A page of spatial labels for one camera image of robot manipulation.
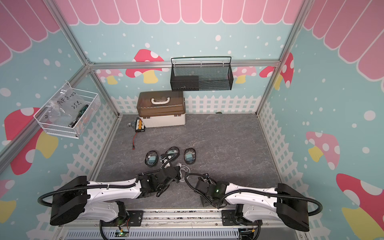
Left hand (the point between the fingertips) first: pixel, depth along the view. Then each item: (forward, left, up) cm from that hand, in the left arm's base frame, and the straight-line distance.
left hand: (181, 170), depth 82 cm
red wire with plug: (+26, +37, -9) cm, 46 cm away
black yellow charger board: (+36, +35, -7) cm, 51 cm away
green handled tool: (+18, +50, +26) cm, 59 cm away
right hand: (-13, -14, -8) cm, 21 cm away
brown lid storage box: (+37, +15, +11) cm, 42 cm away
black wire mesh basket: (+50, -12, +27) cm, 58 cm away
